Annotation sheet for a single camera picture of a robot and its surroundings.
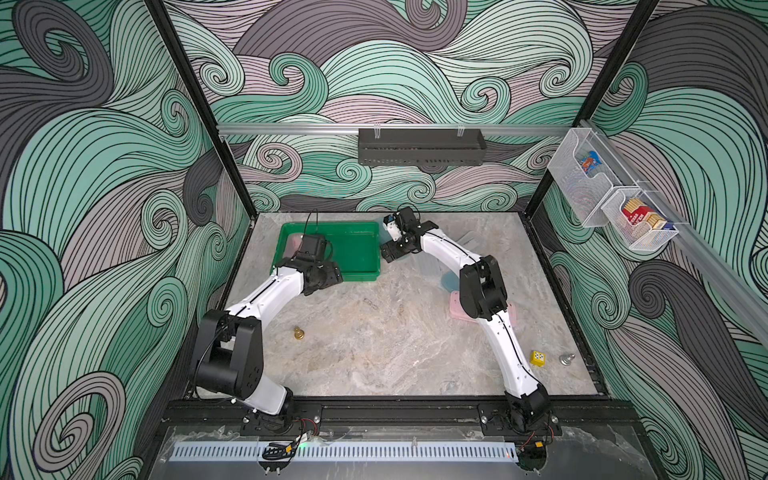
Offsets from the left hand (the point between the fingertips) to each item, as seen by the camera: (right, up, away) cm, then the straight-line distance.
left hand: (330, 275), depth 90 cm
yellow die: (+60, -22, -9) cm, 64 cm away
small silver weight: (+67, -23, -9) cm, 72 cm away
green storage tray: (+6, +8, +24) cm, 26 cm away
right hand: (+23, +8, +17) cm, 29 cm away
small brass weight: (-9, -17, -4) cm, 19 cm away
